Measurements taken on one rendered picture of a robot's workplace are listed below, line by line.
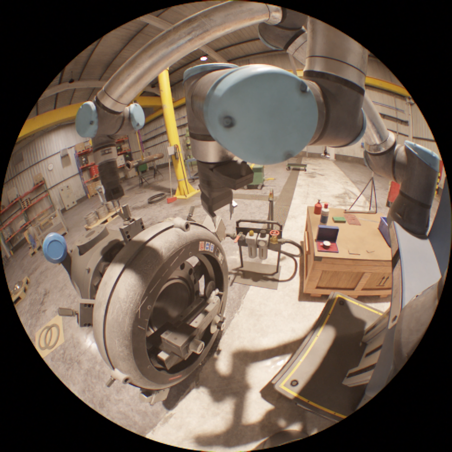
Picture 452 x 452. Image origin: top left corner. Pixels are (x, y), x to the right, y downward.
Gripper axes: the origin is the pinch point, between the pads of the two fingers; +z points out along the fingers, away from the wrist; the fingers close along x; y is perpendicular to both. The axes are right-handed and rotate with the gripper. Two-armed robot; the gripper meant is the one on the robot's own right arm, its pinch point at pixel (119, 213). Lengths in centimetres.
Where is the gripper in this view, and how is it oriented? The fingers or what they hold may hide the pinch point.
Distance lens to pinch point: 66.4
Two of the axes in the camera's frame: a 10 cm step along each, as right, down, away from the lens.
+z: 1.1, 8.9, 4.4
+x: 6.4, -4.0, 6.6
